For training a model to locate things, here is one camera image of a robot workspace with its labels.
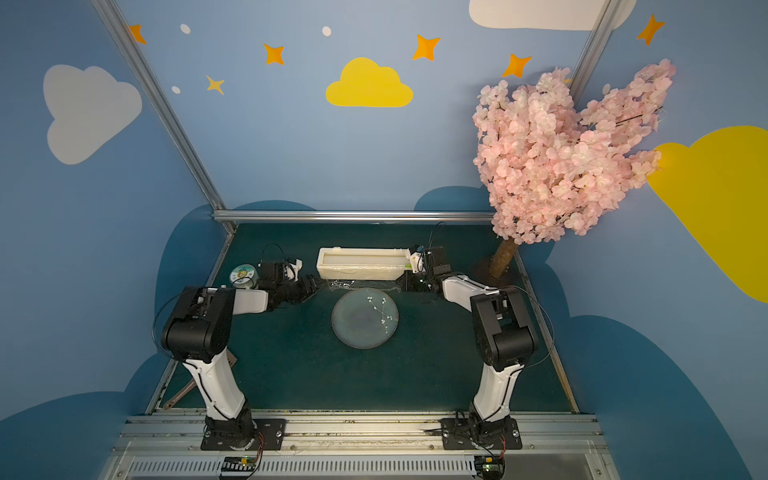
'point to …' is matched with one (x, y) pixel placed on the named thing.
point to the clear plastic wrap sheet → (349, 285)
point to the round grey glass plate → (365, 318)
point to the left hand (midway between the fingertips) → (323, 282)
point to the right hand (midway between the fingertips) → (400, 278)
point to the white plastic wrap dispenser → (362, 264)
